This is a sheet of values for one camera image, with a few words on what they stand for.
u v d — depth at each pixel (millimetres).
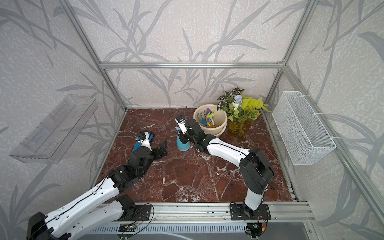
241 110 908
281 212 751
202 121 997
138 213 725
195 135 644
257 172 453
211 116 1006
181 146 940
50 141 654
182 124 731
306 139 594
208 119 997
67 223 418
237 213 727
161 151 685
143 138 640
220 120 985
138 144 994
